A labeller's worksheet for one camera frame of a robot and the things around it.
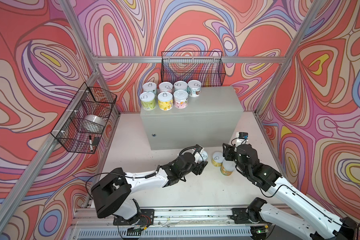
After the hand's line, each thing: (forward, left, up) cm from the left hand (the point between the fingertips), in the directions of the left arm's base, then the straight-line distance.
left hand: (204, 158), depth 80 cm
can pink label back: (0, 0, +4) cm, 4 cm away
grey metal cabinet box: (+29, -7, -2) cm, 30 cm away
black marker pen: (+2, +57, +12) cm, 58 cm away
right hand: (+3, -12, +7) cm, 14 cm away
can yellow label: (+4, -9, -8) cm, 13 cm away
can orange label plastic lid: (-2, -14, -7) cm, 16 cm away
